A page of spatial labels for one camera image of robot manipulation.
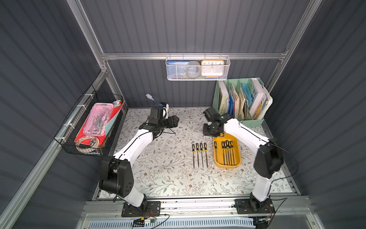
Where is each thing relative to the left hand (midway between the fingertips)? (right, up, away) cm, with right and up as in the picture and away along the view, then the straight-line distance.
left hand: (172, 118), depth 86 cm
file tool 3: (+16, -22, +10) cm, 29 cm away
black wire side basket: (-39, -14, -18) cm, 45 cm away
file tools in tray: (+37, -19, +10) cm, 43 cm away
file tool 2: (+19, -22, +10) cm, 31 cm away
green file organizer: (+49, +13, +9) cm, 52 cm away
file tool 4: (+14, -22, +8) cm, 27 cm away
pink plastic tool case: (-37, -1, -13) cm, 39 cm away
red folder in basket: (-29, +5, -9) cm, 31 cm away
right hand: (+23, -8, +3) cm, 25 cm away
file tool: (+22, -22, +10) cm, 33 cm away
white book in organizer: (+61, +7, +16) cm, 63 cm away
